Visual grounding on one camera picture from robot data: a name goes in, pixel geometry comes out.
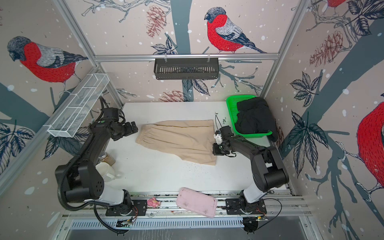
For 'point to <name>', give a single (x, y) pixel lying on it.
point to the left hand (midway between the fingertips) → (129, 130)
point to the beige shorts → (191, 140)
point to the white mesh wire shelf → (76, 109)
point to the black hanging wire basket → (170, 69)
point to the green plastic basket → (232, 101)
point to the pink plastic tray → (197, 201)
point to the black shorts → (255, 116)
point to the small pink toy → (153, 202)
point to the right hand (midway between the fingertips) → (214, 152)
